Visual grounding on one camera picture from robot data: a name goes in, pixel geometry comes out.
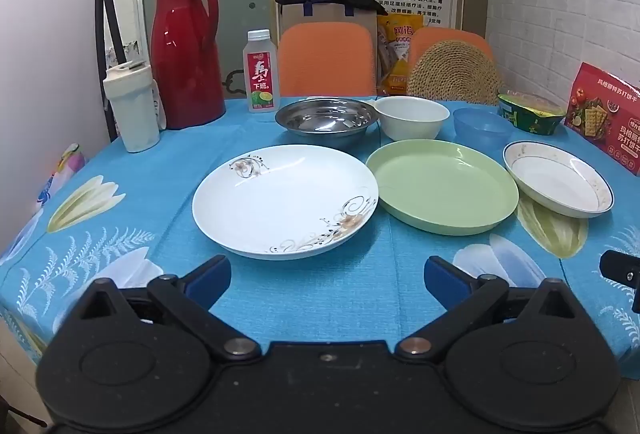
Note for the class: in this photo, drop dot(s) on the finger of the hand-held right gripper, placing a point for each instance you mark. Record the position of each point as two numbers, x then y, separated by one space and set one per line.
617 266

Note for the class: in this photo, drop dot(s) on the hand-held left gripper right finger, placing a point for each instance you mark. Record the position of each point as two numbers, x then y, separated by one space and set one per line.
442 276

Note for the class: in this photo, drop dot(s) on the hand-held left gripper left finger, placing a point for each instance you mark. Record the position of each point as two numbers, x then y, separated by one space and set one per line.
210 275

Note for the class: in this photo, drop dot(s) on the blue plastic bowl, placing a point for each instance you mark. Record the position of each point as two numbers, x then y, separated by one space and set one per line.
480 129

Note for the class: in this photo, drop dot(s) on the green plate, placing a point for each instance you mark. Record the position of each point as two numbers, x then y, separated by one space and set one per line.
440 184

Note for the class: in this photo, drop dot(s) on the blue floral tablecloth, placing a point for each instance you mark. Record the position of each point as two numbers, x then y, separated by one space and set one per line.
150 194

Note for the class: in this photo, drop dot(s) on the white floral plate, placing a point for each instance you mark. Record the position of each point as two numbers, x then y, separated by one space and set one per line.
285 199

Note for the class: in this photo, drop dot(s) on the white blue-rimmed plate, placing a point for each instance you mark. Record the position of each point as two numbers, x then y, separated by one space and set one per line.
555 179

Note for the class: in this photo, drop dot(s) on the red cracker box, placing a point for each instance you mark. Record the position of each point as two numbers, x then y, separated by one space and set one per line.
605 124

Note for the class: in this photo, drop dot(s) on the white bowl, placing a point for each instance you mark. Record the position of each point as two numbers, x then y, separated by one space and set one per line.
410 124

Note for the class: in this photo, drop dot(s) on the green instant noodle bowl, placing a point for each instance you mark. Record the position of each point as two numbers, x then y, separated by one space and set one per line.
530 119

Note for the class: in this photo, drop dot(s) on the white lidded tumbler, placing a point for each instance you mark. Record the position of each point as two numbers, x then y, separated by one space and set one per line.
132 114

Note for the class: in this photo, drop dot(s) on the colourful printed cloth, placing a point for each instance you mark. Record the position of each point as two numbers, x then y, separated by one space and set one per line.
67 162

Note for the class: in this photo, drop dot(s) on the stainless steel bowl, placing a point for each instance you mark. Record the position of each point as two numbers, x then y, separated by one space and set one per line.
325 119

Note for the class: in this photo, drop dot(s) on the clear juice bottle red label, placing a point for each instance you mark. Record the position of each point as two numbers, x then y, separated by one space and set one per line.
260 79

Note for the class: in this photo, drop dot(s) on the woven straw cushion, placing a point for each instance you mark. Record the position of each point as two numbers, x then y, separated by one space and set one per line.
455 69

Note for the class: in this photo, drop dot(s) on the red thermos jug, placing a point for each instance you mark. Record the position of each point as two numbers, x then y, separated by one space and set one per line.
185 64

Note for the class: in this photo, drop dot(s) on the yellow snack packet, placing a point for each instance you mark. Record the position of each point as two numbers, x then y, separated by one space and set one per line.
400 44

